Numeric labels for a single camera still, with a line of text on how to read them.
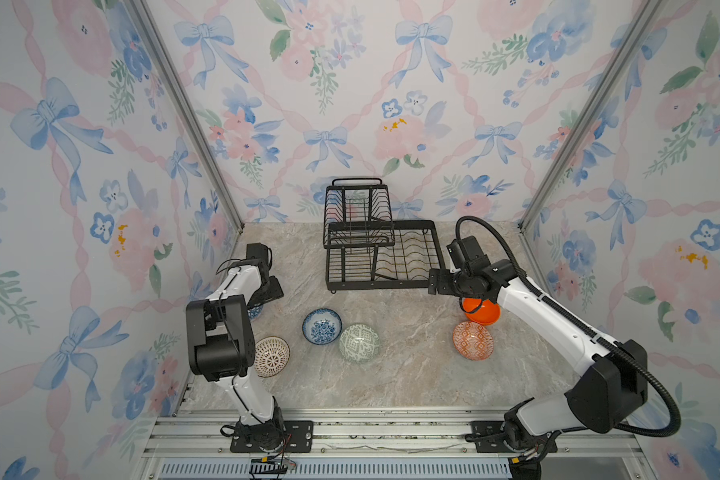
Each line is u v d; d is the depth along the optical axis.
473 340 0.90
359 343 0.88
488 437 0.73
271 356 0.86
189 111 0.86
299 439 0.74
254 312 0.95
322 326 0.92
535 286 0.53
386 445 0.73
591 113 0.86
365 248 0.88
